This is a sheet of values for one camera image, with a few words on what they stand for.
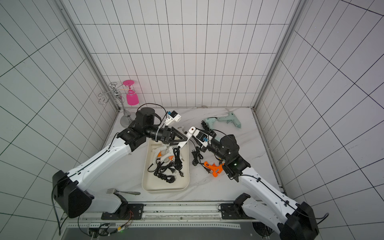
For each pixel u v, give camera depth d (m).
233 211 0.66
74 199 0.38
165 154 0.91
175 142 0.59
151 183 0.82
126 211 0.69
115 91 0.89
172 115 0.62
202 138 0.55
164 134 0.57
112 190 0.80
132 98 1.03
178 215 0.73
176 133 0.58
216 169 0.85
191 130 0.59
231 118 1.10
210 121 1.07
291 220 0.40
